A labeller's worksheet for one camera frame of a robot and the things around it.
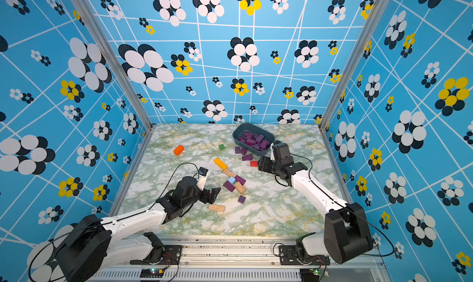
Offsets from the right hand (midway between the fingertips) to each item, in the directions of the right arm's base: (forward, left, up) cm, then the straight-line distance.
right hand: (265, 162), depth 87 cm
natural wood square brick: (-8, +13, -11) cm, 19 cm away
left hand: (-9, +24, -4) cm, 26 cm away
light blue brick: (-3, +17, -11) cm, 20 cm away
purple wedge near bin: (+12, +8, -12) cm, 19 cm away
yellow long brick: (+8, +24, -12) cm, 28 cm away
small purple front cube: (-13, +12, -13) cm, 22 cm away
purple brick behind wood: (-2, +13, -12) cm, 18 cm away
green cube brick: (+19, +24, -11) cm, 33 cm away
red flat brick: (+7, +5, -12) cm, 15 cm away
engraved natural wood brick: (+1, +18, -11) cm, 22 cm away
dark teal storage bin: (+25, +5, -11) cm, 27 cm away
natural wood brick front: (-17, +23, -12) cm, 31 cm away
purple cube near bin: (+16, +15, -11) cm, 24 cm away
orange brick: (+16, +49, -11) cm, 53 cm away
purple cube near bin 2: (+15, +11, -11) cm, 22 cm away
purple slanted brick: (-6, +18, -12) cm, 23 cm away
